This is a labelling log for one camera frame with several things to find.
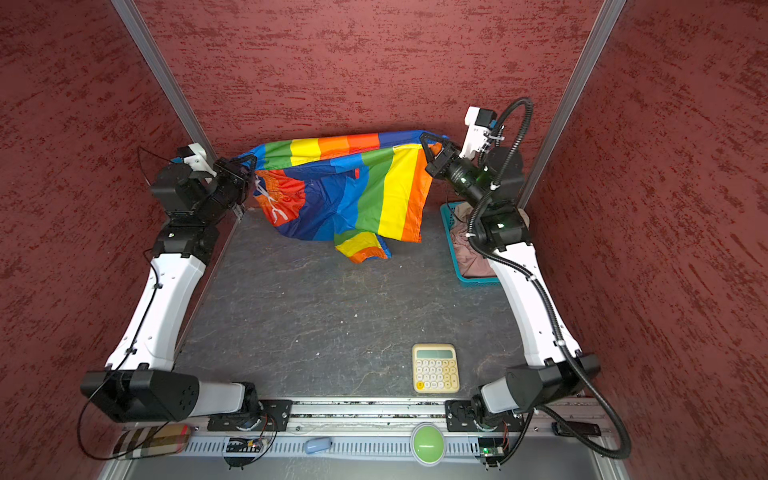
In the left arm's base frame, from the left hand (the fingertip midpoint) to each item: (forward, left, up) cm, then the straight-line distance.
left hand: (259, 162), depth 66 cm
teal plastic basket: (+22, -51, -37) cm, 67 cm away
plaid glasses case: (-49, +25, -43) cm, 70 cm away
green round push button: (-49, -40, -45) cm, 78 cm away
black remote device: (-45, -77, -45) cm, 100 cm away
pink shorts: (+3, -58, -41) cm, 71 cm away
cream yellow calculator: (-32, -43, -44) cm, 69 cm away
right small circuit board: (-50, -56, -47) cm, 88 cm away
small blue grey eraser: (-49, -14, -45) cm, 68 cm away
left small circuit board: (-51, +6, -50) cm, 71 cm away
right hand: (-3, -36, +8) cm, 37 cm away
